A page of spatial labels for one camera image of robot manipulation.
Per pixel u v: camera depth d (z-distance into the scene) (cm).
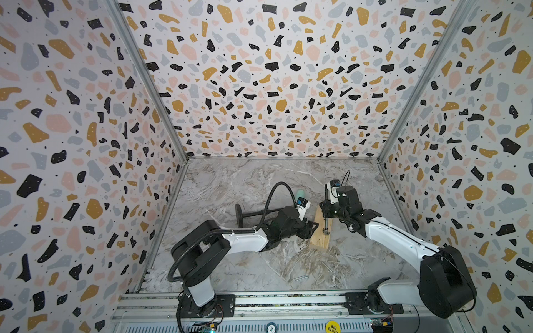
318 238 87
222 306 73
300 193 102
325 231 86
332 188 78
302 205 76
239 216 90
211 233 49
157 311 72
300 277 80
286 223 66
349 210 67
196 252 46
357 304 74
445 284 42
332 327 70
